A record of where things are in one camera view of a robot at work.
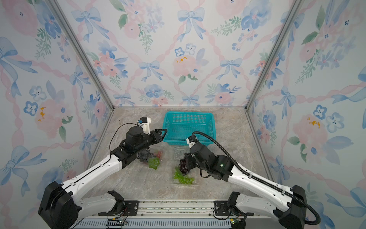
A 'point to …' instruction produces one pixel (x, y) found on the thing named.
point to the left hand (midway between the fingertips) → (166, 130)
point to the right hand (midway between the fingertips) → (180, 150)
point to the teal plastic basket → (180, 126)
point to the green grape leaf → (153, 162)
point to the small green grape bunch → (182, 179)
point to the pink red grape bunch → (158, 154)
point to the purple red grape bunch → (182, 167)
